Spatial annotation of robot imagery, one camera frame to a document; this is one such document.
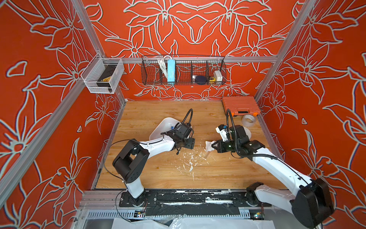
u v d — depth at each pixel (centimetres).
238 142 62
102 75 83
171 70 90
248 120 107
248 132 99
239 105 118
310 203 38
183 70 98
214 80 95
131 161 47
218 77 90
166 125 103
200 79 95
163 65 86
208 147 82
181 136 70
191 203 73
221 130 74
